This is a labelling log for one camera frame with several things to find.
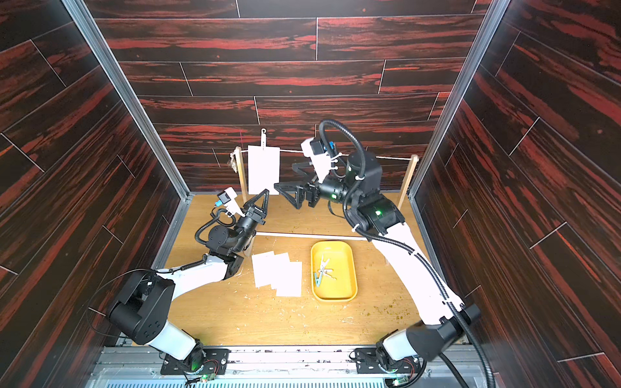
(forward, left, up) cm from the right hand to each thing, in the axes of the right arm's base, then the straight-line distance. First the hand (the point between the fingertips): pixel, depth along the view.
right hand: (292, 171), depth 59 cm
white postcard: (-8, +3, -49) cm, 49 cm away
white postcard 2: (0, +8, -47) cm, 48 cm away
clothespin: (-7, -7, -47) cm, 48 cm away
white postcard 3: (-1, +15, -48) cm, 50 cm away
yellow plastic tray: (+2, -16, -45) cm, 48 cm away
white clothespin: (-5, -11, -47) cm, 48 cm away
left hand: (+4, +8, -12) cm, 15 cm away
